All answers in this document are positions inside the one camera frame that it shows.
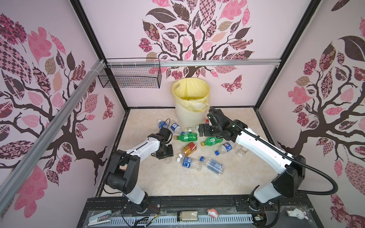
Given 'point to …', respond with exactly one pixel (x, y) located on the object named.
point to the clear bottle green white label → (191, 130)
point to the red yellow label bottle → (189, 148)
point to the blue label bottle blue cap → (175, 128)
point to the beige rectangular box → (187, 215)
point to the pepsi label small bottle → (225, 148)
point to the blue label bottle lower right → (213, 166)
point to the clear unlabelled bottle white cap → (168, 160)
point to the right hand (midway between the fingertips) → (205, 127)
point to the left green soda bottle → (187, 137)
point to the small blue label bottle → (161, 123)
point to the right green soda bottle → (211, 141)
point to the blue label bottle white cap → (190, 163)
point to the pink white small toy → (212, 213)
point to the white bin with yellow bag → (191, 96)
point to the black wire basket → (131, 73)
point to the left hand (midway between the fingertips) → (169, 156)
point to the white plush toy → (297, 213)
